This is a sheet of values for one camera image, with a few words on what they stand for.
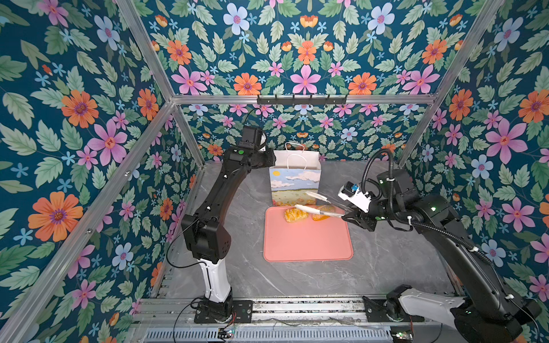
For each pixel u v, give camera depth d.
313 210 0.67
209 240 0.48
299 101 0.94
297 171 0.83
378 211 0.54
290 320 0.73
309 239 0.89
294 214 0.94
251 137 0.64
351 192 0.55
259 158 0.75
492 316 0.38
